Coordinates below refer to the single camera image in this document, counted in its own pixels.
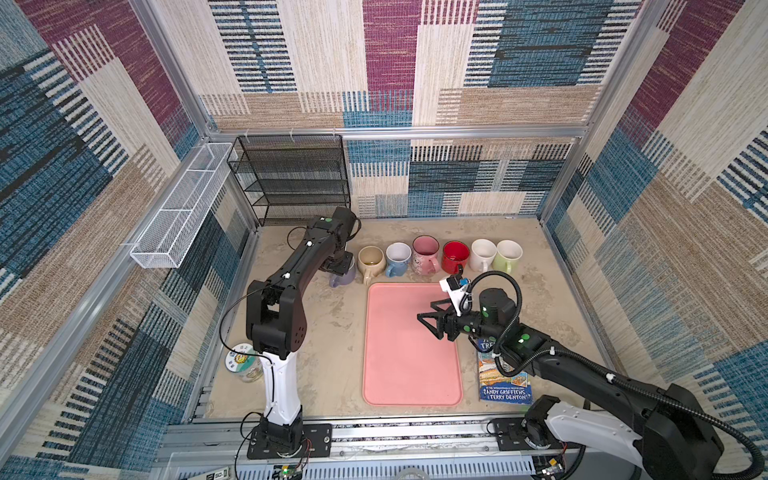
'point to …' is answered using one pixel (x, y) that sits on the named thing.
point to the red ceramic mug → (454, 254)
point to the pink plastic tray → (404, 364)
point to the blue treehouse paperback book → (496, 386)
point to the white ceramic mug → (482, 254)
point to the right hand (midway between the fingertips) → (426, 315)
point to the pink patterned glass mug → (424, 259)
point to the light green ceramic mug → (507, 257)
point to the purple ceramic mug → (346, 278)
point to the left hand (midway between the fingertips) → (334, 264)
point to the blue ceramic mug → (398, 255)
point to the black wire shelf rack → (292, 177)
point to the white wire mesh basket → (167, 240)
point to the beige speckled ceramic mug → (370, 261)
